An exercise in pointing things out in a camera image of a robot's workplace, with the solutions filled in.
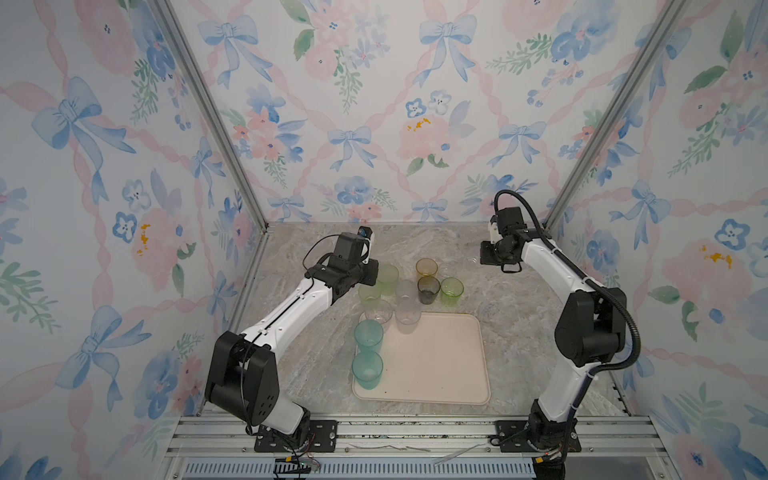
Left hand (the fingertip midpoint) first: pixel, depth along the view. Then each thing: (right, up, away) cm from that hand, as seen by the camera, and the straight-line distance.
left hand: (373, 262), depth 85 cm
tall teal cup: (-2, -30, -2) cm, 30 cm away
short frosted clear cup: (+10, -10, +13) cm, 19 cm away
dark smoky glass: (+18, -9, +14) cm, 24 cm away
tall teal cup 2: (-1, -21, +1) cm, 21 cm away
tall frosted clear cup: (+10, -16, +7) cm, 21 cm away
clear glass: (+2, -15, +7) cm, 17 cm away
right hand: (+36, +2, +10) cm, 37 cm away
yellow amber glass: (+17, -2, +13) cm, 21 cm away
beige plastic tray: (+21, -29, +1) cm, 36 cm away
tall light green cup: (+4, -5, +8) cm, 11 cm away
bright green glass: (+25, -9, +13) cm, 29 cm away
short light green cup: (-2, -11, +12) cm, 16 cm away
